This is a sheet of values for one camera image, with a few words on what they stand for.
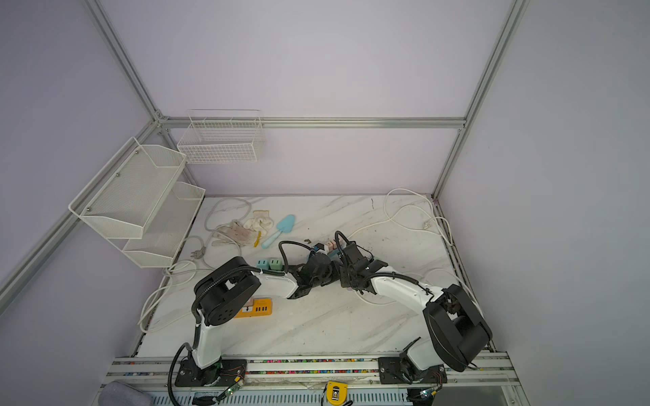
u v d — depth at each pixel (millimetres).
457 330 430
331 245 949
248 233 1048
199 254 983
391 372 731
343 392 692
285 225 1110
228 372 746
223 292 524
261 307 839
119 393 675
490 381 732
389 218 1110
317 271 749
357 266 676
